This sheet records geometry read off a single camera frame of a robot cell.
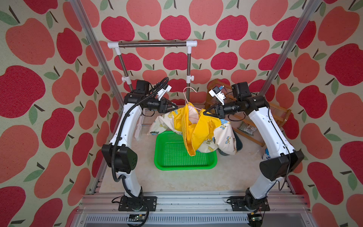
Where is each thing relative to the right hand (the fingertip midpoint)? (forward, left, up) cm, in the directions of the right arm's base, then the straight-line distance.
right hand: (205, 116), depth 70 cm
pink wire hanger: (+46, +14, -30) cm, 57 cm away
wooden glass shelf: (+22, -52, -17) cm, 59 cm away
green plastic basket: (-6, +19, -34) cm, 39 cm away
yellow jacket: (-4, +4, -5) cm, 7 cm away
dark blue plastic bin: (+4, -25, -28) cm, 38 cm away
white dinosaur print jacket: (-9, -9, -5) cm, 14 cm away
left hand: (+4, +15, 0) cm, 16 cm away
